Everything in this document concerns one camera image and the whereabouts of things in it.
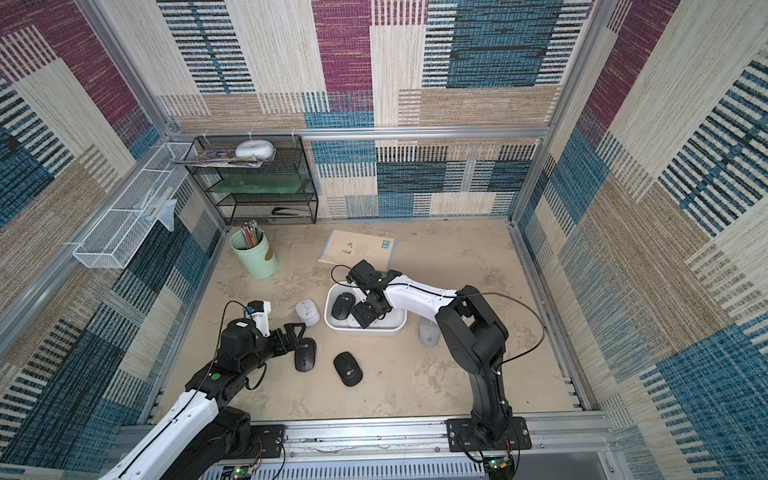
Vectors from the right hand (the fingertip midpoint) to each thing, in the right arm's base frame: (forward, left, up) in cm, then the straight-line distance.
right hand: (369, 307), depth 93 cm
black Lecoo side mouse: (-14, +18, -1) cm, 23 cm away
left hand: (-9, +20, +7) cm, 23 cm away
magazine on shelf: (+34, +43, +31) cm, 63 cm away
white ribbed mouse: (-1, +19, -1) cm, 19 cm away
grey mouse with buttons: (-8, -18, -2) cm, 19 cm away
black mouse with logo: (+2, +8, -2) cm, 9 cm away
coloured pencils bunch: (+19, +37, +14) cm, 44 cm away
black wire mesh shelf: (+43, +27, +25) cm, 56 cm away
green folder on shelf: (+39, +38, +18) cm, 57 cm away
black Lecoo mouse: (-18, +5, -2) cm, 19 cm away
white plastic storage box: (-4, -8, -2) cm, 9 cm away
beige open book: (+26, +9, -2) cm, 27 cm away
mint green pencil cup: (+14, +35, +10) cm, 39 cm away
